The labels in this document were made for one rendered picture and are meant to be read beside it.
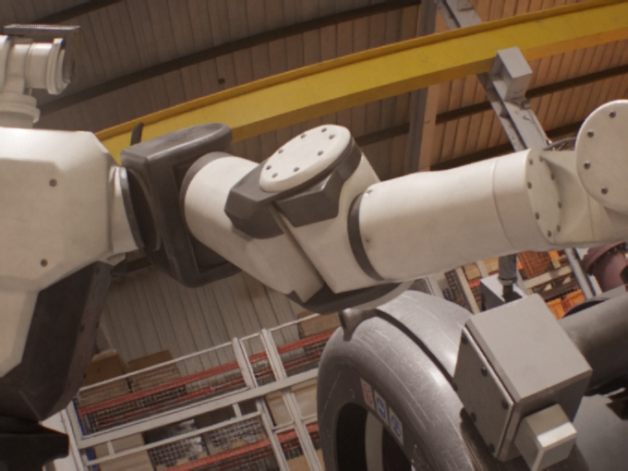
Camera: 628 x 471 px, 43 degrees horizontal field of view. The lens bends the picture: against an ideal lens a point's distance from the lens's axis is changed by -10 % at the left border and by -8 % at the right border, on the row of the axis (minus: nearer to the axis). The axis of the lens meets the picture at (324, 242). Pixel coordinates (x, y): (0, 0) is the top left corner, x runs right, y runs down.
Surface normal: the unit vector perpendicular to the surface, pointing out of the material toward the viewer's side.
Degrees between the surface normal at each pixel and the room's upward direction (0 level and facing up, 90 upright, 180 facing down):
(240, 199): 79
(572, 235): 103
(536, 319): 68
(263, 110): 90
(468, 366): 90
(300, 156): 49
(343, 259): 125
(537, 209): 109
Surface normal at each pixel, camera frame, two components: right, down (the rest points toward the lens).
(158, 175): 0.50, 0.19
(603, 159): -0.60, -0.09
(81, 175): 0.77, -0.07
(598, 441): 0.01, -0.81
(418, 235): -0.36, 0.29
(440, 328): -0.15, -0.90
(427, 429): -0.83, -0.16
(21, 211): 0.10, -0.07
